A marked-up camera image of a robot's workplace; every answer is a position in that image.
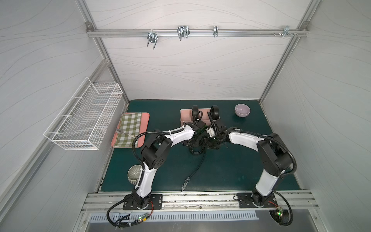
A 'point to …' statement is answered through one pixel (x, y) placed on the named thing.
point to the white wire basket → (82, 123)
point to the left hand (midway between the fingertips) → (192, 146)
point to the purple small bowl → (242, 110)
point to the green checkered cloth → (130, 123)
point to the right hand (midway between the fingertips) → (202, 145)
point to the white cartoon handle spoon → (120, 131)
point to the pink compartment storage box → (186, 115)
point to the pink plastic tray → (143, 127)
